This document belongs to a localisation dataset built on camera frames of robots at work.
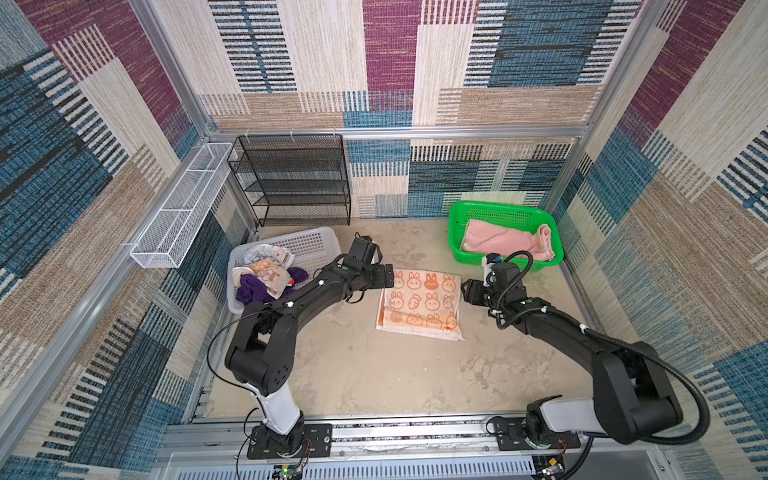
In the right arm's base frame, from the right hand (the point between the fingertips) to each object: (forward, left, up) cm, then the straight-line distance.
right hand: (470, 290), depth 91 cm
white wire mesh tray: (0, +76, +26) cm, 80 cm away
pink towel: (+26, -13, -6) cm, 30 cm away
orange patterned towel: (0, +13, -7) cm, 15 cm away
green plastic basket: (+37, -24, -6) cm, 45 cm away
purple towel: (+1, +65, +2) cm, 65 cm away
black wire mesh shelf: (+42, +57, +12) cm, 72 cm away
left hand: (+6, +26, +3) cm, 27 cm away
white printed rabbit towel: (+12, +63, 0) cm, 64 cm away
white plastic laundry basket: (+22, +51, -5) cm, 56 cm away
